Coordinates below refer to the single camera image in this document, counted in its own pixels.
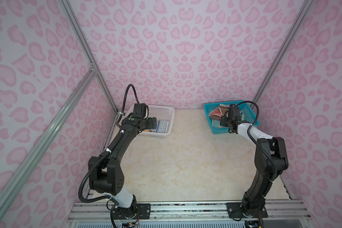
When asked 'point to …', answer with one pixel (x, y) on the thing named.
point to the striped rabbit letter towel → (162, 127)
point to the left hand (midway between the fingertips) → (152, 121)
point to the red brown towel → (216, 114)
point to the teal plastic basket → (247, 115)
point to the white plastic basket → (161, 113)
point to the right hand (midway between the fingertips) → (225, 117)
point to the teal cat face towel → (216, 124)
